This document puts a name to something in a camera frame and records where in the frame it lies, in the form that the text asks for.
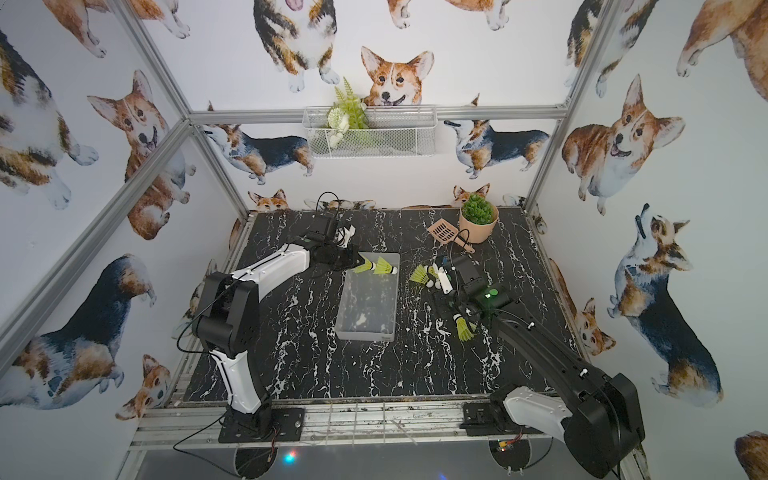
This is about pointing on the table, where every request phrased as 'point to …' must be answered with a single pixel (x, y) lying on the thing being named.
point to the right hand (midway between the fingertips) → (438, 295)
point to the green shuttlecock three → (420, 275)
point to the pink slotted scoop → (448, 233)
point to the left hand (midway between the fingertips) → (369, 255)
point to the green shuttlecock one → (384, 267)
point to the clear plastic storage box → (368, 305)
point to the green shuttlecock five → (463, 331)
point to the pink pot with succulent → (478, 217)
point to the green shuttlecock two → (366, 266)
